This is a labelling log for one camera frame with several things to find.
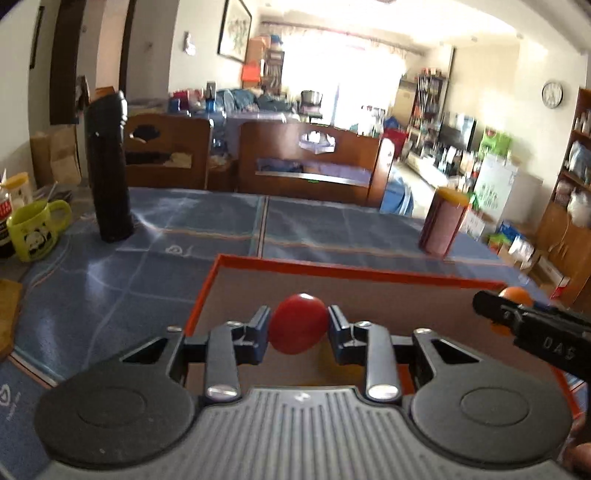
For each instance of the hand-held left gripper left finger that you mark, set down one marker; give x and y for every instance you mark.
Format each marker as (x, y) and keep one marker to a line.
(261, 334)

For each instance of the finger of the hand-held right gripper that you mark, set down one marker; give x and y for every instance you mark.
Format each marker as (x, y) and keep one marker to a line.
(494, 307)

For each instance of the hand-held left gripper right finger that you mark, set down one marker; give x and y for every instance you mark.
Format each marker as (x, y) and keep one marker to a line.
(337, 332)

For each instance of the orange fruit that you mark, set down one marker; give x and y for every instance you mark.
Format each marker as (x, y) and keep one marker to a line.
(515, 295)

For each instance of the red tomato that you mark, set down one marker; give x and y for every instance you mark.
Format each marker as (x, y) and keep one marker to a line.
(298, 323)

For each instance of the orange cardboard box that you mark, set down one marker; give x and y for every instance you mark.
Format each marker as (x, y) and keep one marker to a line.
(392, 295)

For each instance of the red canister with yellow lid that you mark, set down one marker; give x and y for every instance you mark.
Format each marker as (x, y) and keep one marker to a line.
(443, 221)

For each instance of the wooden cabinet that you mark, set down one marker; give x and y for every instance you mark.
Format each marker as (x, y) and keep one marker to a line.
(568, 230)

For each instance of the white printed box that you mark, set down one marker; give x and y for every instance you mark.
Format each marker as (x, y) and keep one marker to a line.
(494, 189)

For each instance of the blue patterned tablecloth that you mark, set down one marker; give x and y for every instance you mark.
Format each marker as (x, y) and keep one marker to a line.
(138, 277)

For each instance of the green box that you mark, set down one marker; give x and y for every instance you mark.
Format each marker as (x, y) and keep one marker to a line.
(496, 145)

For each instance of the black monitor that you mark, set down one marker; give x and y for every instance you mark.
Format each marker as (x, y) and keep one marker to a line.
(457, 134)

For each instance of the wooden chair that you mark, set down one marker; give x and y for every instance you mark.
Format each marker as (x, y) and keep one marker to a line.
(277, 152)
(161, 143)

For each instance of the tall bookshelf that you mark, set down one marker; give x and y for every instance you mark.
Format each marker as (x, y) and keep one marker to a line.
(429, 106)

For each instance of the black thermos bottle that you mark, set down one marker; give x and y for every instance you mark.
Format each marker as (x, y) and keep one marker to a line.
(108, 175)

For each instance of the green panda mug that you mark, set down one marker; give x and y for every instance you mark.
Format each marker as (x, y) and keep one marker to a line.
(32, 230)

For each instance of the wooden board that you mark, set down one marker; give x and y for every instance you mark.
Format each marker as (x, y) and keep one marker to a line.
(9, 314)

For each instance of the brown paper bag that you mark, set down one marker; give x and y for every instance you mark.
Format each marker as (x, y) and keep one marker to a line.
(55, 152)

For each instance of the clear bottle with black cap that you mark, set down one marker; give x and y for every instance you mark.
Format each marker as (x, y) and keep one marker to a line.
(4, 221)

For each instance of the jar with yellow lid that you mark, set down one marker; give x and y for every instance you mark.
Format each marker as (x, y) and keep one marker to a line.
(18, 189)

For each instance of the round wall clock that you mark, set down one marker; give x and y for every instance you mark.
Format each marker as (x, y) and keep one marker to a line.
(552, 94)

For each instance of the framed wall painting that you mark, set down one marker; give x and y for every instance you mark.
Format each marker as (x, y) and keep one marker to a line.
(234, 30)

